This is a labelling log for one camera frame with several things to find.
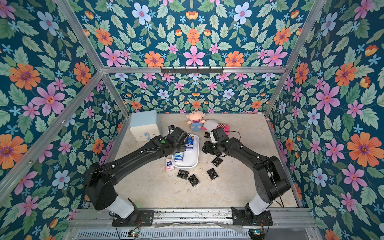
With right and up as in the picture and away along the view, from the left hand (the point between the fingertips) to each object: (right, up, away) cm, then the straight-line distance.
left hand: (183, 145), depth 83 cm
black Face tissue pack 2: (+20, -11, +8) cm, 24 cm away
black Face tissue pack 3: (+16, -17, +3) cm, 24 cm away
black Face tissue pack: (+14, +5, +21) cm, 26 cm away
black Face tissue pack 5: (-1, -17, +3) cm, 17 cm away
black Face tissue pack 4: (+6, -20, +1) cm, 21 cm away
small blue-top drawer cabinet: (-27, +12, +10) cm, 31 cm away
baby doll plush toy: (+6, +14, +24) cm, 29 cm away
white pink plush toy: (+16, +12, +23) cm, 31 cm away
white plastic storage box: (+3, -9, +8) cm, 13 cm away
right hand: (+13, -3, +5) cm, 14 cm away
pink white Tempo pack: (-10, -13, +5) cm, 17 cm away
